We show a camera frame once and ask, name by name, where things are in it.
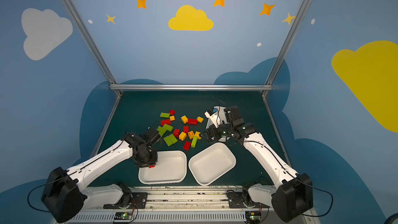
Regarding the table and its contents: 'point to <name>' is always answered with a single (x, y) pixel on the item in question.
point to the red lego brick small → (150, 166)
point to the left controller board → (123, 215)
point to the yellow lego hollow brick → (190, 135)
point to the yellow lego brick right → (197, 135)
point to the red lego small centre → (186, 129)
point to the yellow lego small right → (200, 120)
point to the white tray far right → (221, 111)
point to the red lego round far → (172, 112)
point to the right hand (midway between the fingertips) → (207, 129)
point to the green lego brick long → (166, 115)
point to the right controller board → (253, 216)
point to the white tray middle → (208, 166)
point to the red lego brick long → (167, 121)
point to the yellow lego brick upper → (184, 119)
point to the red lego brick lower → (187, 145)
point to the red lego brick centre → (176, 132)
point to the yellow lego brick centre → (182, 136)
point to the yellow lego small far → (172, 118)
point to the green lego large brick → (170, 140)
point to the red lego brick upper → (192, 121)
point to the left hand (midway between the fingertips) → (154, 162)
